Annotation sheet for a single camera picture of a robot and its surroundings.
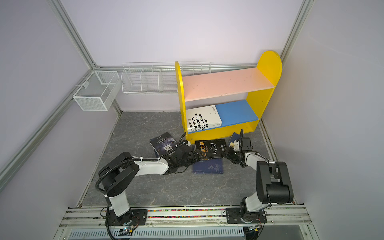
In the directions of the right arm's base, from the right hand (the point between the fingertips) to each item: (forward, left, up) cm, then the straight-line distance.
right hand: (225, 155), depth 94 cm
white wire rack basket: (+42, +45, +30) cm, 68 cm away
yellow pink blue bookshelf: (+19, -8, +15) cm, 26 cm away
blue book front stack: (-8, +13, 0) cm, 15 cm away
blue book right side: (+15, -9, -1) cm, 17 cm away
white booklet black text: (+16, +14, +17) cm, 28 cm away
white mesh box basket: (+31, +82, +27) cm, 91 cm away
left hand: (-4, +15, +5) cm, 16 cm away
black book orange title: (+4, +9, +1) cm, 10 cm away
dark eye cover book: (+8, +40, +1) cm, 41 cm away
